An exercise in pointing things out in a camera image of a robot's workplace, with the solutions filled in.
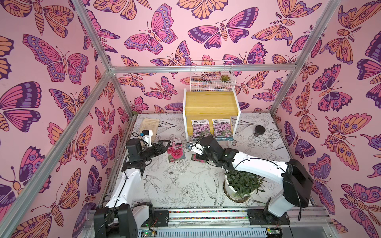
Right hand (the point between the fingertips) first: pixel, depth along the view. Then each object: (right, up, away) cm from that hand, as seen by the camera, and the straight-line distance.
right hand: (201, 141), depth 83 cm
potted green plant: (+17, -19, -15) cm, 30 cm away
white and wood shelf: (+5, +20, -4) cm, 21 cm away
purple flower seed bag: (0, +7, +7) cm, 10 cm away
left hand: (-19, -1, -1) cm, 19 cm away
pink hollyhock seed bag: (-17, -8, +17) cm, 25 cm away
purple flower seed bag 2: (+13, +6, +5) cm, 15 cm away
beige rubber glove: (-40, +10, +32) cm, 52 cm away
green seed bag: (-2, -7, -10) cm, 12 cm away
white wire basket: (+8, +41, +12) cm, 43 cm away
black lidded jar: (+42, +5, +21) cm, 47 cm away
